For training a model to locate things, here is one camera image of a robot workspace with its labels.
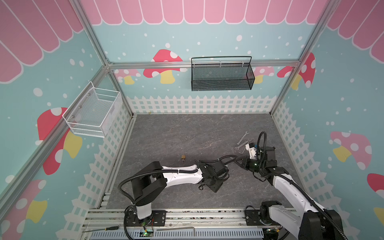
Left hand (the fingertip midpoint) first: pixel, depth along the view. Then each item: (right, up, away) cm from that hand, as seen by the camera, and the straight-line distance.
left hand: (213, 185), depth 83 cm
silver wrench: (+27, +29, +26) cm, 47 cm away
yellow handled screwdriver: (-53, -16, -12) cm, 57 cm away
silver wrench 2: (+26, +23, +20) cm, 41 cm away
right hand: (+11, +14, 0) cm, 18 cm away
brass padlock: (-18, +13, +13) cm, 26 cm away
